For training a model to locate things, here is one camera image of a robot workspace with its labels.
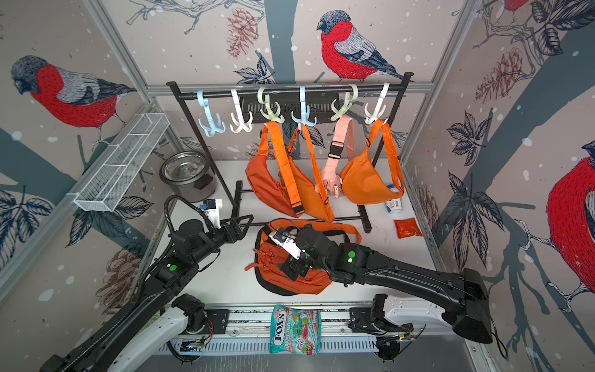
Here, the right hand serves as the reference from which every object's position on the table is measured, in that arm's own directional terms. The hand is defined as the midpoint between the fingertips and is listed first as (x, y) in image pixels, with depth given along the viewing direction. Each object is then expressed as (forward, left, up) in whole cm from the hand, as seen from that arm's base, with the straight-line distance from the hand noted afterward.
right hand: (286, 248), depth 70 cm
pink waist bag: (+27, -17, +17) cm, 36 cm away
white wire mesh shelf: (+23, +58, +13) cm, 64 cm away
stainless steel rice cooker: (+36, +48, -7) cm, 60 cm away
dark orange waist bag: (+3, +8, -15) cm, 17 cm away
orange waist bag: (+27, -27, +1) cm, 38 cm away
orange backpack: (+27, -6, +5) cm, 28 cm away
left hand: (+9, +12, +5) cm, 16 cm away
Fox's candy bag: (-20, -3, -16) cm, 25 cm away
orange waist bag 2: (+20, +3, -2) cm, 21 cm away
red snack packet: (+19, -48, -18) cm, 54 cm away
